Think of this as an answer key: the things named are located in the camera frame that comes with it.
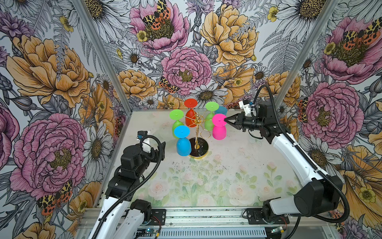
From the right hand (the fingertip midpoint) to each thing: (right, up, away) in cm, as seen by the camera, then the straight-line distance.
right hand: (225, 124), depth 73 cm
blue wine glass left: (-20, -11, +3) cm, 23 cm away
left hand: (-33, -11, -1) cm, 34 cm away
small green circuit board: (-36, -50, -2) cm, 62 cm away
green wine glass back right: (-6, +9, +10) cm, 15 cm away
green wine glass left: (-24, +5, +5) cm, 25 cm away
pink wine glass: (-1, -3, +8) cm, 9 cm away
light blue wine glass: (+7, +11, +50) cm, 51 cm away
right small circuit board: (+25, -50, -2) cm, 56 cm away
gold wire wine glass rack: (-12, -15, +26) cm, 32 cm away
